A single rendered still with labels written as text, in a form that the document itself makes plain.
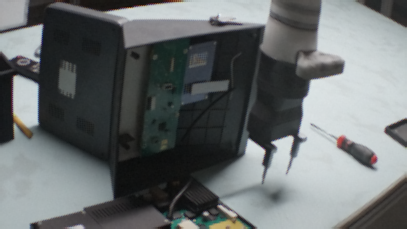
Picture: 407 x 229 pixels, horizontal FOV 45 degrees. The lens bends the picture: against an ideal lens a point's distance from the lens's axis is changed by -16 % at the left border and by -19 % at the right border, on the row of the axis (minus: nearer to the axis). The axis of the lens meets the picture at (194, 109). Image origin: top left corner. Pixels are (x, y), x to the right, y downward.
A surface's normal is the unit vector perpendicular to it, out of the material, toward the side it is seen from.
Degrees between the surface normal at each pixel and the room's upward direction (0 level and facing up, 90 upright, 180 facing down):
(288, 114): 87
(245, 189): 0
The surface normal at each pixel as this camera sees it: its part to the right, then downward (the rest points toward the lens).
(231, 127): 0.31, 0.47
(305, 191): 0.14, -0.89
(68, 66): -0.47, 0.33
